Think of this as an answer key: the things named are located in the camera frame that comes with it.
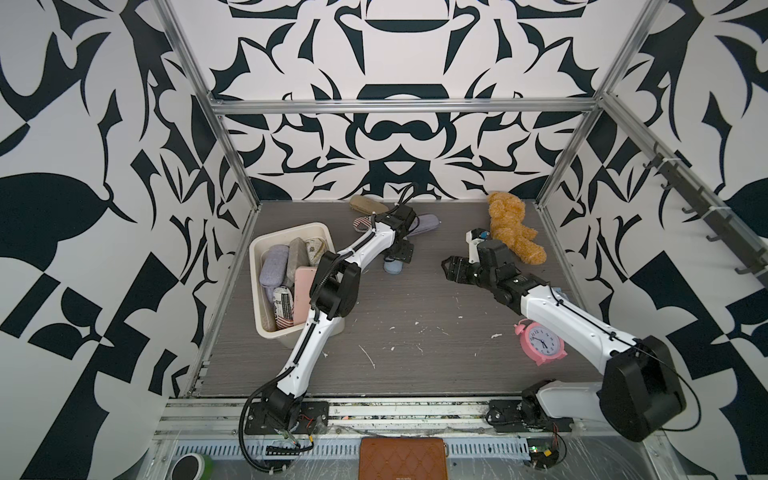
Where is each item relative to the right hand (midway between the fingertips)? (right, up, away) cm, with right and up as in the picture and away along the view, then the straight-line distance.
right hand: (450, 259), depth 86 cm
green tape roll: (-59, -42, -22) cm, 76 cm away
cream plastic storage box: (-42, -17, -14) cm, 48 cm away
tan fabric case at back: (-26, +18, +30) cm, 43 cm away
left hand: (-16, +2, +19) cm, 25 cm away
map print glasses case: (-39, +3, +4) cm, 40 cm away
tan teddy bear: (+20, +8, +8) cm, 23 cm away
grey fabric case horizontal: (-43, +1, -1) cm, 43 cm away
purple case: (-4, +11, +29) cm, 31 cm away
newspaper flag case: (-45, -12, -7) cm, 47 cm away
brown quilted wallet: (-15, -43, -19) cm, 49 cm away
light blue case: (-16, -4, +13) cm, 21 cm away
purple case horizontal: (-49, -3, -5) cm, 49 cm away
